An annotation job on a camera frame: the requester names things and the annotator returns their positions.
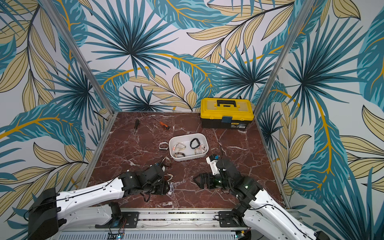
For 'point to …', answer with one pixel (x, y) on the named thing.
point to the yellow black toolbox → (226, 113)
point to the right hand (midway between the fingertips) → (200, 179)
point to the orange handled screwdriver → (164, 125)
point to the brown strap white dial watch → (176, 153)
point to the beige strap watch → (178, 147)
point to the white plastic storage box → (188, 146)
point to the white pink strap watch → (201, 149)
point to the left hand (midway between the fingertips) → (165, 191)
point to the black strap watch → (197, 140)
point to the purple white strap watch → (172, 187)
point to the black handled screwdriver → (136, 125)
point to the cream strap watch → (171, 176)
